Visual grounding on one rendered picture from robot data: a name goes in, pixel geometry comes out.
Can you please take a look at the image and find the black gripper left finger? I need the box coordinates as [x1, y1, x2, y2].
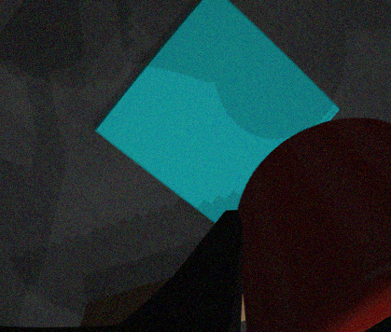
[0, 210, 244, 332]

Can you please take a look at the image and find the tan wooden bar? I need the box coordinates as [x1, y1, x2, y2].
[79, 276, 172, 327]

